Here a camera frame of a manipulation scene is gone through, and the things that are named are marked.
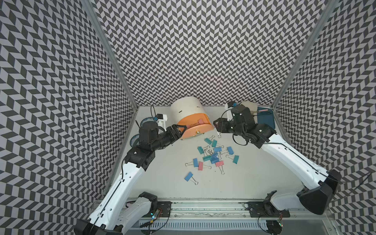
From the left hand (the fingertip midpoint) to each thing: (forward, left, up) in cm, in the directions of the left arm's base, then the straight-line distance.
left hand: (184, 131), depth 69 cm
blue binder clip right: (+5, -28, -30) cm, 41 cm away
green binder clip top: (+12, -14, -29) cm, 35 cm away
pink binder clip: (+14, -8, -11) cm, 20 cm away
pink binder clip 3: (-5, -20, -30) cm, 36 cm away
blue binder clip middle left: (-3, -4, -29) cm, 29 cm away
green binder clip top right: (+10, -18, -28) cm, 35 cm away
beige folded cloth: (+49, -55, -34) cm, 81 cm away
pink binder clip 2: (-6, -8, -30) cm, 32 cm away
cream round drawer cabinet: (+21, +2, -6) cm, 22 cm away
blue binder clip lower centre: (-2, -17, -28) cm, 32 cm away
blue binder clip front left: (-12, -1, -30) cm, 32 cm away
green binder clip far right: (-1, -30, -29) cm, 42 cm away
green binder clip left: (+5, -9, -30) cm, 31 cm away
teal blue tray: (+30, -58, -26) cm, 71 cm away
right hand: (+5, -17, -2) cm, 18 cm away
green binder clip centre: (-2, -12, -26) cm, 29 cm away
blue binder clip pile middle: (+3, -18, -30) cm, 35 cm away
